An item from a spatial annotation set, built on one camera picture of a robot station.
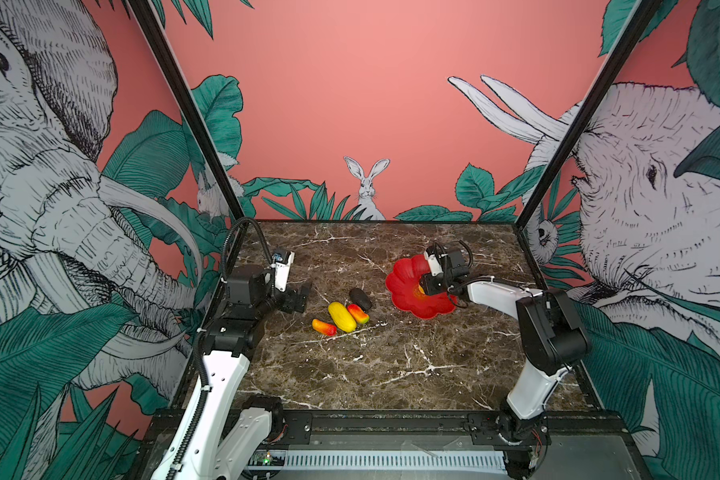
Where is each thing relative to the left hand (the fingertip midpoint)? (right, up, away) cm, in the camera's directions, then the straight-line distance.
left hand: (291, 274), depth 74 cm
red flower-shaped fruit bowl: (+32, -9, +26) cm, 43 cm away
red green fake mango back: (+16, -13, +19) cm, 28 cm away
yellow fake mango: (+11, -15, +16) cm, 25 cm away
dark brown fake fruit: (+17, -10, +22) cm, 29 cm away
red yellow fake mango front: (+7, -18, +16) cm, 25 cm away
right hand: (+38, -2, +24) cm, 44 cm away
